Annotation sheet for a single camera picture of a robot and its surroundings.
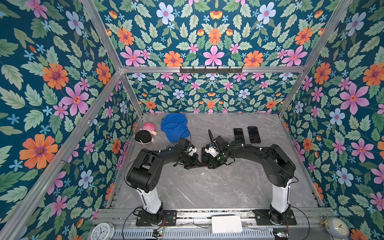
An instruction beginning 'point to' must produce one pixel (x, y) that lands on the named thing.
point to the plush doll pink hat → (144, 136)
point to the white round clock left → (102, 231)
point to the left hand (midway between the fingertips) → (205, 163)
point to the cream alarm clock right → (335, 226)
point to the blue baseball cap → (175, 126)
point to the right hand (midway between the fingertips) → (209, 164)
